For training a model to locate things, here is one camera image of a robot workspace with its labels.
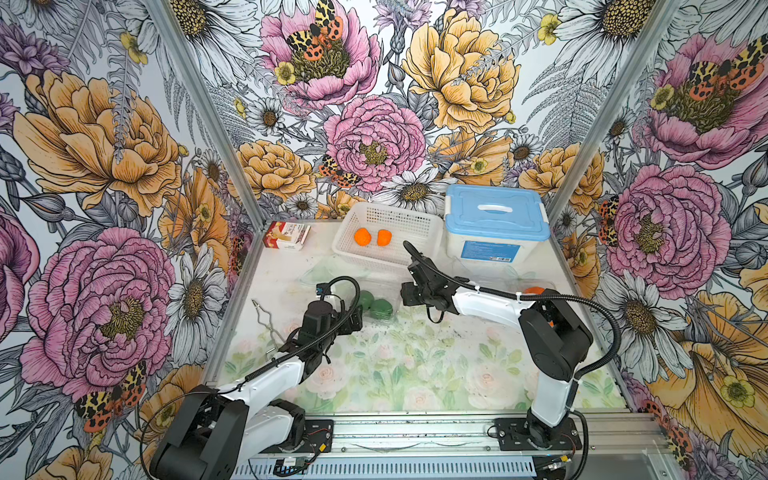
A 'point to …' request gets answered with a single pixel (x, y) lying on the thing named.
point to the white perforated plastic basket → (374, 233)
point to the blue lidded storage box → (490, 226)
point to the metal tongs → (271, 322)
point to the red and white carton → (286, 235)
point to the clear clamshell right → (518, 285)
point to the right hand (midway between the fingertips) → (410, 298)
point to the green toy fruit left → (366, 299)
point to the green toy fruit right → (381, 309)
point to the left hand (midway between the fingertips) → (347, 316)
